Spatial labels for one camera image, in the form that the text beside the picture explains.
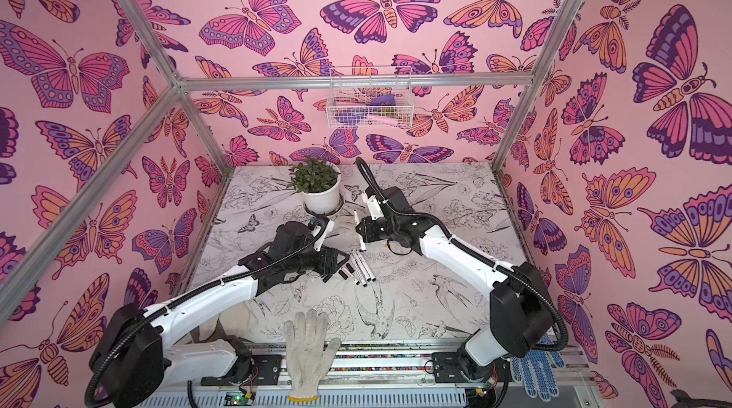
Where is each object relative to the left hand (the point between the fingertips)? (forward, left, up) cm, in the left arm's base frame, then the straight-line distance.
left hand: (344, 254), depth 80 cm
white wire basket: (+48, -7, +20) cm, 52 cm away
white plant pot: (+22, +8, -3) cm, 24 cm away
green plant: (+25, +12, +6) cm, 29 cm away
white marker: (+2, -5, +3) cm, 6 cm away
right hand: (+7, -4, +4) cm, 9 cm away
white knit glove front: (-23, +9, -13) cm, 28 cm away
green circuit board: (-32, +26, -16) cm, 44 cm away
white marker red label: (-1, -1, -13) cm, 13 cm away
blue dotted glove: (-26, -50, -13) cm, 58 cm away
